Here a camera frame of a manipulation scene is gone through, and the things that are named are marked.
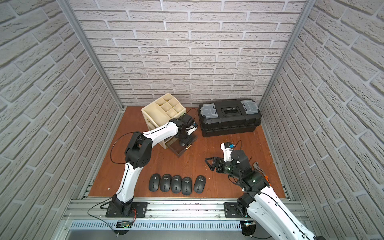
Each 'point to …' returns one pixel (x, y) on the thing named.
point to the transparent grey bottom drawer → (175, 146)
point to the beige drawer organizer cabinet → (160, 112)
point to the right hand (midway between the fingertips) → (211, 161)
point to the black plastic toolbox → (227, 117)
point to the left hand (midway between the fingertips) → (188, 137)
